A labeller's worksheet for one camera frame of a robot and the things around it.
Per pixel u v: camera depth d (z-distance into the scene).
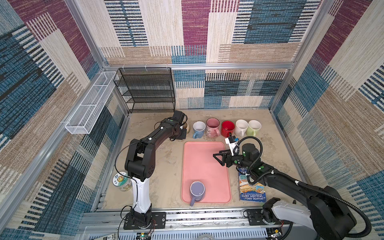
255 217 0.73
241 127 1.00
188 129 0.97
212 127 0.97
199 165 0.92
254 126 1.02
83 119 0.71
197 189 0.75
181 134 0.86
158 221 0.73
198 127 1.02
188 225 0.73
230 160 0.73
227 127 1.05
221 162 0.74
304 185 0.48
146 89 1.09
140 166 0.53
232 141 0.73
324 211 0.41
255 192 0.79
